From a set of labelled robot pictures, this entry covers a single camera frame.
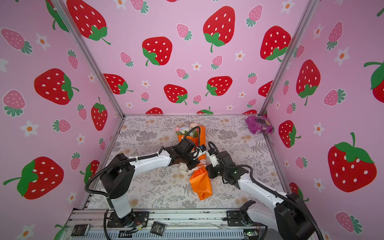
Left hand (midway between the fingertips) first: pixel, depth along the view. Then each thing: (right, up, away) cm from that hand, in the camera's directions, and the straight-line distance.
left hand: (200, 160), depth 87 cm
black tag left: (-57, -29, -18) cm, 67 cm away
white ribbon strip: (-6, -6, -2) cm, 9 cm away
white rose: (-12, +19, +15) cm, 27 cm away
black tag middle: (-20, -28, -17) cm, 39 cm away
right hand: (+3, -3, -3) cm, 6 cm away
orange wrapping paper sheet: (0, -9, -4) cm, 10 cm away
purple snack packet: (+43, +22, +20) cm, 52 cm away
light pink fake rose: (-5, +22, +19) cm, 30 cm away
